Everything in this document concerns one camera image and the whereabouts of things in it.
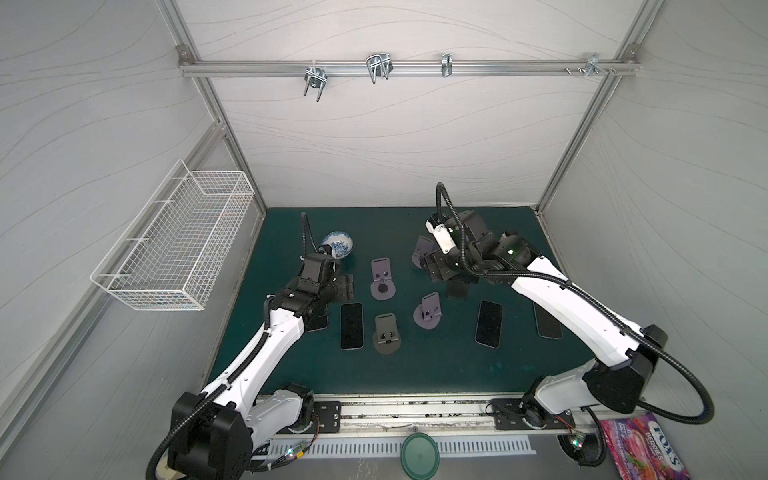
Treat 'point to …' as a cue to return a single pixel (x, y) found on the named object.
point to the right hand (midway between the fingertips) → (440, 248)
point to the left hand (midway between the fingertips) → (344, 276)
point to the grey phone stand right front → (429, 313)
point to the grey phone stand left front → (386, 339)
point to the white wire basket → (169, 256)
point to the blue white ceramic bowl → (340, 242)
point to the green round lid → (419, 456)
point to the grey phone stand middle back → (382, 286)
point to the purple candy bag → (641, 450)
